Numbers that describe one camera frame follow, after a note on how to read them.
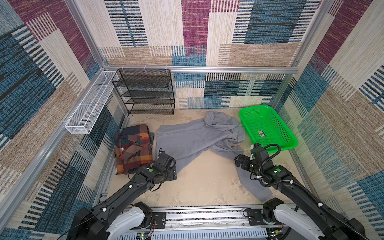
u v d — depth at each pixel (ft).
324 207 1.44
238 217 2.49
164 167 2.08
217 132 3.46
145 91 3.66
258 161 2.10
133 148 2.92
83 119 2.33
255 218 2.39
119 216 1.79
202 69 3.17
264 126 3.60
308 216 1.55
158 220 2.40
